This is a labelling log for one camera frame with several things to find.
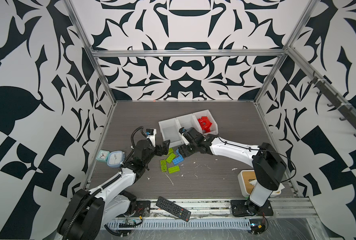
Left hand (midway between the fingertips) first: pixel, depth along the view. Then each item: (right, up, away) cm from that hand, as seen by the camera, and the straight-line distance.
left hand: (162, 137), depth 83 cm
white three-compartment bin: (+3, +3, +18) cm, 18 cm away
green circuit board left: (-16, -41, -11) cm, 45 cm away
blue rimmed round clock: (-27, -13, +4) cm, 30 cm away
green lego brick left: (0, -17, +4) cm, 17 cm away
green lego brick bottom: (+6, -19, +3) cm, 20 cm away
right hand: (+12, -6, +4) cm, 14 cm away
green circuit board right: (+46, -40, -12) cm, 62 cm away
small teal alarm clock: (-36, -12, +6) cm, 38 cm away
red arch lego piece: (+26, +6, +17) cm, 32 cm away
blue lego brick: (+9, -14, +6) cm, 17 cm away
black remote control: (+6, -33, -10) cm, 35 cm away
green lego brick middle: (+4, -13, +8) cm, 16 cm away
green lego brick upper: (+4, -9, +9) cm, 14 cm away
